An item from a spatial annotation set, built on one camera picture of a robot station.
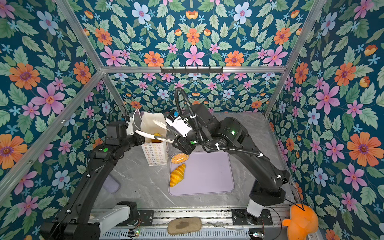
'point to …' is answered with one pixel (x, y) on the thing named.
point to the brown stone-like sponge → (182, 225)
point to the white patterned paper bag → (155, 152)
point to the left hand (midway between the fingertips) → (144, 129)
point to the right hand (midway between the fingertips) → (176, 138)
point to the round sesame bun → (179, 158)
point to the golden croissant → (177, 176)
